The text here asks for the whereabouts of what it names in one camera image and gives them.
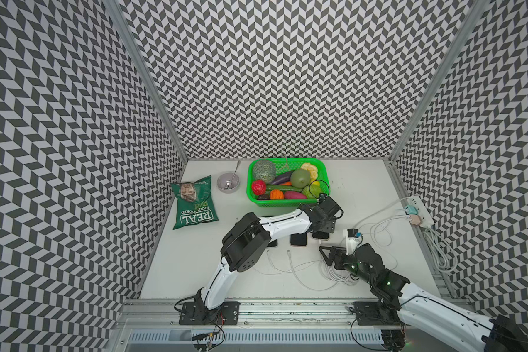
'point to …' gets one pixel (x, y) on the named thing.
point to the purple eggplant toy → (282, 178)
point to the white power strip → (427, 219)
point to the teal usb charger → (412, 210)
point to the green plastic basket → (288, 164)
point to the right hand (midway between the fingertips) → (325, 252)
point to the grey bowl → (223, 179)
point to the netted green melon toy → (265, 170)
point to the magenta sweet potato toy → (294, 195)
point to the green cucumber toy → (284, 188)
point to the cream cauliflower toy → (312, 169)
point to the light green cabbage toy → (317, 187)
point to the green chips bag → (194, 202)
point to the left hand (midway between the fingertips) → (324, 224)
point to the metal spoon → (229, 183)
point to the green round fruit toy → (300, 178)
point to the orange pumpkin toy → (276, 194)
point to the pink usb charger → (415, 219)
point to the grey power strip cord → (444, 256)
